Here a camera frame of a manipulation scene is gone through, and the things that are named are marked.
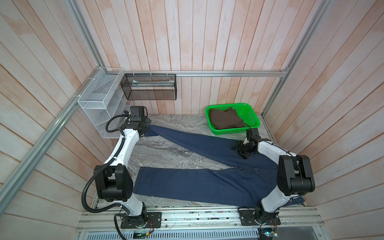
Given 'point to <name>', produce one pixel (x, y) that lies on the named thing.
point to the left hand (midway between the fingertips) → (147, 123)
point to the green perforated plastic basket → (243, 111)
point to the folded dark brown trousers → (227, 119)
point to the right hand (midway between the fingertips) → (234, 149)
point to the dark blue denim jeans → (247, 182)
